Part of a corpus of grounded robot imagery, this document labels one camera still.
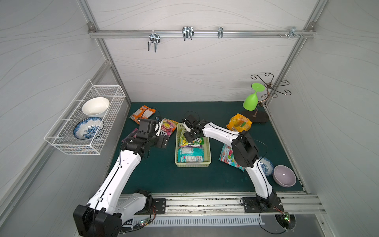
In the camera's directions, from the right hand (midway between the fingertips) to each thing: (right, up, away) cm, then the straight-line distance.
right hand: (192, 129), depth 92 cm
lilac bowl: (+52, -25, -10) cm, 59 cm away
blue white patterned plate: (-46, +3, -27) cm, 54 cm away
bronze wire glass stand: (+55, +27, +10) cm, 62 cm away
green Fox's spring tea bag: (-6, -8, +1) cm, 10 cm away
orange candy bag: (-37, +11, +17) cm, 42 cm away
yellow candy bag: (+34, +3, +11) cm, 35 cm away
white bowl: (-48, +14, -20) cm, 54 cm away
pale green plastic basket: (+9, -15, -2) cm, 18 cm away
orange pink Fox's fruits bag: (-17, +2, +12) cm, 21 cm away
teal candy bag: (-1, -15, -4) cm, 15 cm away
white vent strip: (+1, -42, -22) cm, 48 cm away
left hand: (-18, -2, -15) cm, 23 cm away
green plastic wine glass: (+36, +17, -3) cm, 40 cm away
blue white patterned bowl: (+44, -21, -7) cm, 49 cm away
